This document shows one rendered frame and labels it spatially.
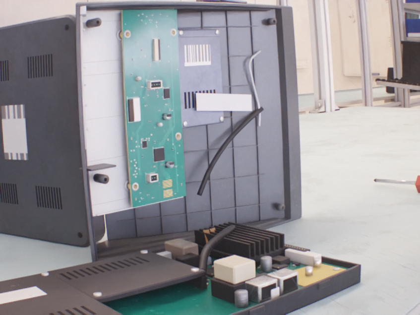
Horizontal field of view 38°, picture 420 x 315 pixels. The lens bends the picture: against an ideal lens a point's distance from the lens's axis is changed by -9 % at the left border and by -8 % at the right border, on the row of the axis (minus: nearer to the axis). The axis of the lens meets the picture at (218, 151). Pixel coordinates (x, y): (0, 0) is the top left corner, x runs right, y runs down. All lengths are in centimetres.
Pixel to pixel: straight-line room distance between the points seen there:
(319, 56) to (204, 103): 134
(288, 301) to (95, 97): 22
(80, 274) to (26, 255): 15
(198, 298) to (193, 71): 23
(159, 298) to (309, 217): 27
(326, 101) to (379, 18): 592
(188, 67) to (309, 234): 18
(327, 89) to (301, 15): 608
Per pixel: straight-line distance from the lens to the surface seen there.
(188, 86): 56
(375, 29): 780
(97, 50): 51
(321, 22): 188
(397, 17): 391
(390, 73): 412
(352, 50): 796
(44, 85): 59
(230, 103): 59
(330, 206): 70
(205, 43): 58
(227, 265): 40
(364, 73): 339
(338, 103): 334
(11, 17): 516
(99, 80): 51
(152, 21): 53
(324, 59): 188
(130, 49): 52
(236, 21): 61
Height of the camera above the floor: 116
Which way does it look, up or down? 8 degrees down
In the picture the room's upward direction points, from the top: 3 degrees counter-clockwise
